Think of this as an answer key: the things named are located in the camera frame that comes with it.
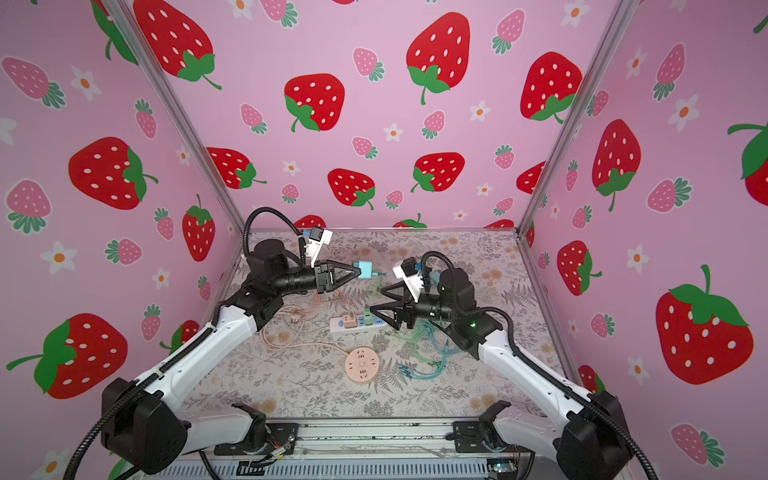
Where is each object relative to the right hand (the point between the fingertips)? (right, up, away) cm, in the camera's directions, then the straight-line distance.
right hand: (377, 300), depth 68 cm
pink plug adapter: (-9, -9, +20) cm, 24 cm away
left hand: (-4, +6, -1) cm, 8 cm away
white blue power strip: (-14, -11, +25) cm, 31 cm away
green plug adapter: (-4, -8, +20) cm, 22 cm away
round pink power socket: (-5, -21, +16) cm, 27 cm away
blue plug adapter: (-2, +7, 0) cm, 8 cm away
